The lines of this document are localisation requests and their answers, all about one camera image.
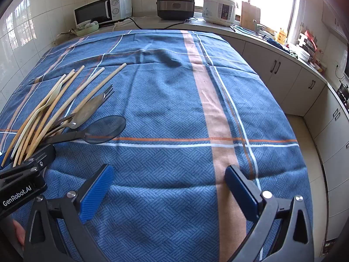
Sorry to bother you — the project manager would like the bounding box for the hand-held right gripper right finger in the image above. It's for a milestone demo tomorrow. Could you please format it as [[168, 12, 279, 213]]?
[[224, 165, 315, 262]]

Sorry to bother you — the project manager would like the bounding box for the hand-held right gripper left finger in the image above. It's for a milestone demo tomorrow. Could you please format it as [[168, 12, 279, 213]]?
[[23, 164, 114, 262]]

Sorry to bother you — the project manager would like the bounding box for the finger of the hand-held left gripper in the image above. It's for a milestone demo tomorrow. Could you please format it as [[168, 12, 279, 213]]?
[[0, 150, 14, 167], [26, 145, 56, 170]]

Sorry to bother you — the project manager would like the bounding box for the black plastic spoon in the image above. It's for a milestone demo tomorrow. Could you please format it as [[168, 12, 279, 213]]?
[[38, 115, 127, 145]]

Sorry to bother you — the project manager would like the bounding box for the metal fork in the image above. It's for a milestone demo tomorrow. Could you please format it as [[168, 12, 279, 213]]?
[[55, 85, 114, 126]]

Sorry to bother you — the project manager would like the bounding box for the bundle of wooden chopsticks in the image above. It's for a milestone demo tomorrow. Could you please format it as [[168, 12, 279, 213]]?
[[1, 63, 127, 168]]

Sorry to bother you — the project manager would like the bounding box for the person's left hand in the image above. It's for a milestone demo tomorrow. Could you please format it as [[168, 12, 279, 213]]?
[[11, 220, 27, 249]]

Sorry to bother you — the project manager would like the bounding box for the beige spoon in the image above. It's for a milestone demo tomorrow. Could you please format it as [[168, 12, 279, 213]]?
[[45, 94, 105, 135]]

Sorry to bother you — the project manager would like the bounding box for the blue plaid tablecloth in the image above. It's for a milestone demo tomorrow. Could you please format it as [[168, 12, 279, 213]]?
[[0, 29, 314, 262]]

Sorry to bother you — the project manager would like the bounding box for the green plate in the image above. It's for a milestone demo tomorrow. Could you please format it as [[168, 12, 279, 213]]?
[[75, 22, 100, 36]]

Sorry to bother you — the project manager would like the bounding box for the gas stove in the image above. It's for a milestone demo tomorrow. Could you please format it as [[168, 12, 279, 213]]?
[[337, 82, 349, 107]]

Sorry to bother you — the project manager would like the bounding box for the white microwave oven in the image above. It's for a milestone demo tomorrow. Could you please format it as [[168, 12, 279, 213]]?
[[74, 0, 133, 28]]

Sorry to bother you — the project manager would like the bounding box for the stack of white dishes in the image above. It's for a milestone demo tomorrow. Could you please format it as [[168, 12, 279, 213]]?
[[298, 48, 314, 62]]

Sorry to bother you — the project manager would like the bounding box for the metal faucet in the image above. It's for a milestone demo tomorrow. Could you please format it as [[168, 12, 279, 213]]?
[[252, 19, 266, 34]]

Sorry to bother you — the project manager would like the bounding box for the wooden cutting board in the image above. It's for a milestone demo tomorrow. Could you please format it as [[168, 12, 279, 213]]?
[[240, 1, 261, 30]]

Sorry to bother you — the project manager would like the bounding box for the white pressure cooker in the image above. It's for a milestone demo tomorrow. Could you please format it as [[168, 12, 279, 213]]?
[[200, 0, 239, 27]]

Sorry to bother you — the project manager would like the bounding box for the kitchen window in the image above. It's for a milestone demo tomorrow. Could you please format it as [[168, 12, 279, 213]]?
[[185, 0, 303, 44]]

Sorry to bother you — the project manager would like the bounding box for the black rice cooker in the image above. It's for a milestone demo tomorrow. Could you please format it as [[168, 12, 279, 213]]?
[[157, 0, 195, 21]]

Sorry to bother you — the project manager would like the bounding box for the black power cable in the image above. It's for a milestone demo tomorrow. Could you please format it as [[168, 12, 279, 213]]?
[[120, 16, 198, 30]]

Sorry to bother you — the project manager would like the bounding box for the white wall cabinet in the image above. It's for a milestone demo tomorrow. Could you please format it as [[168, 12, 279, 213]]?
[[322, 3, 349, 43]]

